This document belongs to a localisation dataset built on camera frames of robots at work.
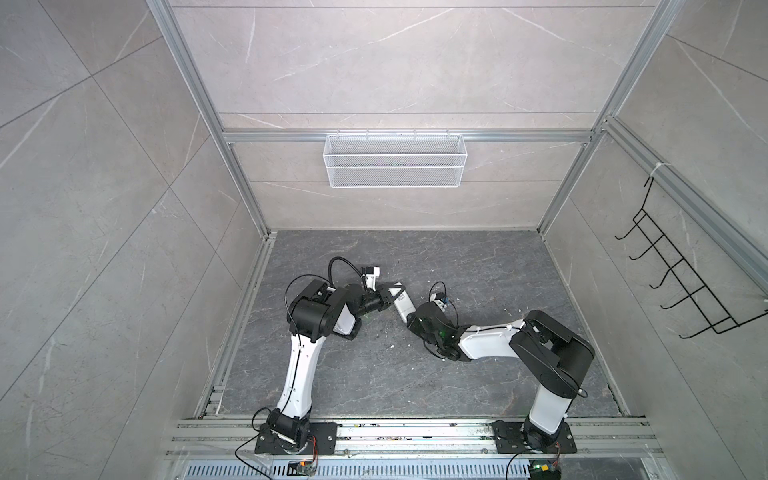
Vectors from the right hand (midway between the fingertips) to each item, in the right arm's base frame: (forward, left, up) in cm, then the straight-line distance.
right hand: (405, 315), depth 94 cm
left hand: (+8, -1, +4) cm, 9 cm away
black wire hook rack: (-12, -62, +30) cm, 70 cm away
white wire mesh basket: (+44, +2, +28) cm, 52 cm away
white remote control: (+4, +1, +2) cm, 5 cm away
